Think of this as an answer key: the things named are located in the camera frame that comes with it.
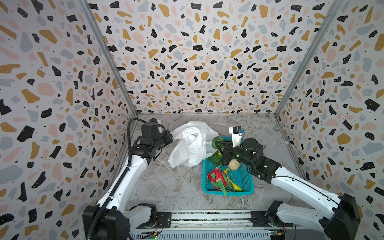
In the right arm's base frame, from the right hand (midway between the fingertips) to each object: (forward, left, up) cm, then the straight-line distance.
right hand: (216, 140), depth 71 cm
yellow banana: (-13, -12, -26) cm, 32 cm away
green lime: (+1, -1, 0) cm, 1 cm away
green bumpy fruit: (+2, -2, -23) cm, 23 cm away
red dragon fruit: (-12, -2, -19) cm, 22 cm away
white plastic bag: (-3, +11, +2) cm, 11 cm away
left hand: (+7, +22, -3) cm, 23 cm away
